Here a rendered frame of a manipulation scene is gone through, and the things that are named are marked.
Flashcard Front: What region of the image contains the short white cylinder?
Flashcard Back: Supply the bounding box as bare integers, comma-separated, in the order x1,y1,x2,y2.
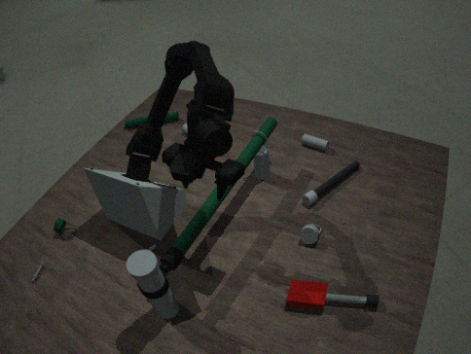
302,134,330,151

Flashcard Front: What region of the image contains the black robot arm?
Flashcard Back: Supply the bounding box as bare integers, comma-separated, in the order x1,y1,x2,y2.
123,41,235,184

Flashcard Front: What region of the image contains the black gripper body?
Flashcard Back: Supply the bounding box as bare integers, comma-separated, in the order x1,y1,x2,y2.
162,136,244,186

